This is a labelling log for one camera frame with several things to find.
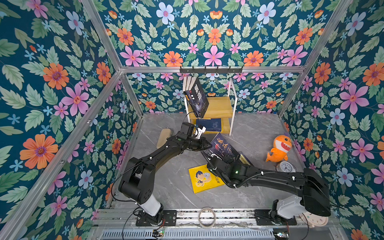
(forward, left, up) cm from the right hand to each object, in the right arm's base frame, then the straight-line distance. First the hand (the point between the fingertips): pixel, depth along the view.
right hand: (217, 158), depth 80 cm
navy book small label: (+28, +1, -4) cm, 29 cm away
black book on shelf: (+24, +15, +21) cm, 35 cm away
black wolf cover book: (+31, +10, +18) cm, 37 cm away
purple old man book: (+9, -3, -1) cm, 9 cm away
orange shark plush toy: (+12, -42, -6) cm, 44 cm away
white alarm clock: (0, -42, -11) cm, 43 cm away
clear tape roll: (-28, +10, -13) cm, 32 cm away
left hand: (+6, +2, +6) cm, 9 cm away
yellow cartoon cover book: (-7, +8, -12) cm, 16 cm away
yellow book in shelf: (+27, -5, -7) cm, 28 cm away
